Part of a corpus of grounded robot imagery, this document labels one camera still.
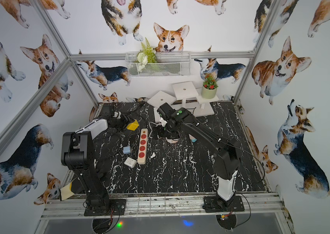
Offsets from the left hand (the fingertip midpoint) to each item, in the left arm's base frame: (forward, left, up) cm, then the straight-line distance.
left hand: (132, 119), depth 99 cm
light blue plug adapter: (-19, +3, -7) cm, 21 cm away
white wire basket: (+22, -25, +27) cm, 43 cm away
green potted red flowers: (+12, -51, +16) cm, 55 cm away
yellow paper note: (-42, +31, -8) cm, 53 cm away
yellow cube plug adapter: (-6, -1, 0) cm, 6 cm away
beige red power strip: (-17, -8, -7) cm, 20 cm away
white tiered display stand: (+11, -35, +10) cm, 38 cm away
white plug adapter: (-27, -1, -8) cm, 28 cm away
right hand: (-21, -19, +10) cm, 30 cm away
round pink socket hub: (-14, -27, -6) cm, 31 cm away
